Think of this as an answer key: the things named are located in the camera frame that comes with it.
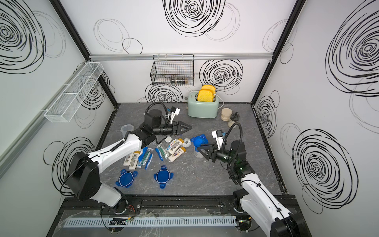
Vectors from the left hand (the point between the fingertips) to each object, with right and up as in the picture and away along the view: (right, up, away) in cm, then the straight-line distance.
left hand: (190, 130), depth 73 cm
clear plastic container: (-43, -1, +24) cm, 49 cm away
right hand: (+5, -9, -1) cm, 11 cm away
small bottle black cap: (+29, +5, +25) cm, 39 cm away
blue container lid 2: (-16, -27, +10) cm, 33 cm away
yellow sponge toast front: (+10, +21, +26) cm, 35 cm away
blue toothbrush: (-20, -17, +19) cm, 32 cm away
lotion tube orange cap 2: (-11, -18, +16) cm, 26 cm away
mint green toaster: (+8, +12, +29) cm, 32 cm away
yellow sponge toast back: (+13, +27, +28) cm, 41 cm away
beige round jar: (+25, +8, +31) cm, 41 cm away
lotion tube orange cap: (-34, -19, +14) cm, 41 cm away
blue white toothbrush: (-26, -20, +16) cm, 36 cm away
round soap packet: (-16, -9, +29) cm, 34 cm away
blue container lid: (-36, -28, +8) cm, 46 cm away
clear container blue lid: (+4, -7, +9) cm, 12 cm away
